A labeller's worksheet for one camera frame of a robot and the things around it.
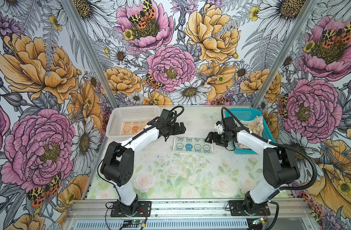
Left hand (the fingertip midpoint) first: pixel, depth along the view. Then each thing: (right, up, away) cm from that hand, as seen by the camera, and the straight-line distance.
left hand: (178, 134), depth 90 cm
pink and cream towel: (+55, +5, +17) cm, 58 cm away
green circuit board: (-20, -41, -19) cm, 49 cm away
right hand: (+20, -7, +1) cm, 21 cm away
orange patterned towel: (-35, +3, +17) cm, 38 cm away
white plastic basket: (-44, +13, +18) cm, 50 cm away
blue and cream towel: (+8, -8, +7) cm, 13 cm away
